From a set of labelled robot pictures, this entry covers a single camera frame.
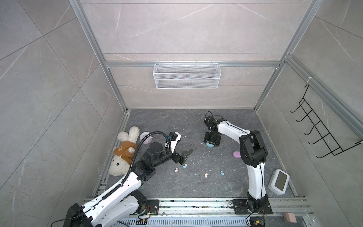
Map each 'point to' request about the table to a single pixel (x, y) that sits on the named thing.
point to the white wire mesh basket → (186, 75)
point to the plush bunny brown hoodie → (123, 152)
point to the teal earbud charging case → (209, 145)
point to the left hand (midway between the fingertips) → (185, 142)
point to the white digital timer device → (279, 181)
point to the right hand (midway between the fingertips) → (208, 142)
